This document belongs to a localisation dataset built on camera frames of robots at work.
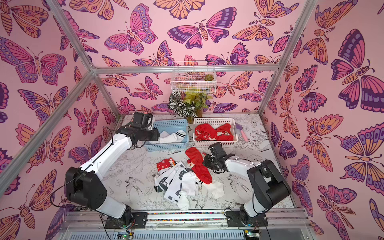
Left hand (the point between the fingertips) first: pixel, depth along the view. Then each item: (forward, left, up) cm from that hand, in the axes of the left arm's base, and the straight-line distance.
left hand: (159, 133), depth 86 cm
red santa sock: (-7, -21, -16) cm, 27 cm away
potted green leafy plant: (+19, -17, +5) cm, 26 cm away
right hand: (-10, -26, -16) cm, 32 cm away
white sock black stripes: (+10, -9, -17) cm, 22 cm away
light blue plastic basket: (+18, -2, -15) cm, 24 cm away
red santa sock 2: (-17, -25, -18) cm, 35 cm away
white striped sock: (+7, 0, -14) cm, 15 cm away
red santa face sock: (+12, -41, -16) cm, 45 cm away
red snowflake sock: (-11, -2, -16) cm, 20 cm away
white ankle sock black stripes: (-26, -33, -18) cm, 46 cm away
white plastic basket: (+21, -35, -14) cm, 43 cm away
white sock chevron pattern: (-23, -11, -16) cm, 30 cm away
